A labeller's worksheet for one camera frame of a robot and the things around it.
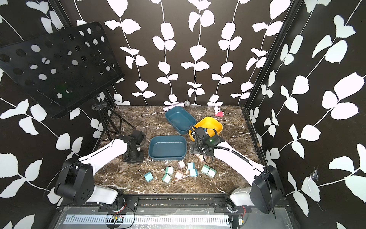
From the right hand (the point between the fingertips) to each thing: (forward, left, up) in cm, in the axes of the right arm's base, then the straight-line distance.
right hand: (196, 147), depth 83 cm
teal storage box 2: (+31, +12, -11) cm, 35 cm away
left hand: (-4, +34, -7) cm, 35 cm away
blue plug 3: (-11, +1, -11) cm, 16 cm away
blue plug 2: (-7, +3, -11) cm, 13 cm away
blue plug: (-14, +28, -10) cm, 33 cm away
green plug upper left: (-10, +16, -10) cm, 22 cm away
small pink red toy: (+37, -21, -11) cm, 44 cm away
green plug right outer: (-11, -9, -11) cm, 18 cm away
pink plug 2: (-12, +10, -11) cm, 20 cm away
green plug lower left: (-15, +17, -10) cm, 25 cm away
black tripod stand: (+16, +55, +4) cm, 57 cm away
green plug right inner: (-9, -6, -11) cm, 16 cm away
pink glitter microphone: (+45, +9, -9) cm, 47 cm away
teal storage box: (+6, +19, -12) cm, 23 cm away
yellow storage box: (+26, -13, -11) cm, 31 cm away
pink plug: (-6, +9, -11) cm, 15 cm away
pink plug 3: (-1, -4, -11) cm, 11 cm away
